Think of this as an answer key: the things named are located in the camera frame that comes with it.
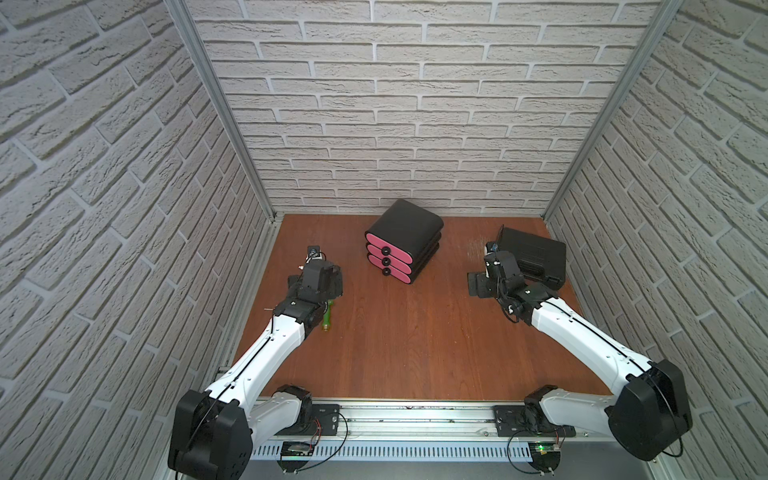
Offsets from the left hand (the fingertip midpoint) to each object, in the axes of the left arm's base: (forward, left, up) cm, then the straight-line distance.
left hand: (320, 270), depth 83 cm
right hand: (-1, -50, -1) cm, 50 cm away
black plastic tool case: (+10, -71, -9) cm, 73 cm away
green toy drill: (-7, -1, -15) cm, 17 cm away
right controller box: (-43, -58, -16) cm, 74 cm away
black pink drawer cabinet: (+10, -24, +1) cm, 26 cm away
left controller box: (-41, +3, -16) cm, 44 cm away
